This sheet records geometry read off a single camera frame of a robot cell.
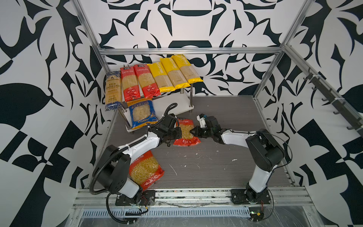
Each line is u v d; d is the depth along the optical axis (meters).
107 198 0.69
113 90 0.73
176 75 0.81
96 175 0.38
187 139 0.88
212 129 0.75
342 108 0.54
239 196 0.75
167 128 0.68
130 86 0.75
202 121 0.87
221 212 0.71
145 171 0.80
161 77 0.79
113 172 0.43
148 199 0.73
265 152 0.49
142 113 0.96
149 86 0.74
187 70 0.84
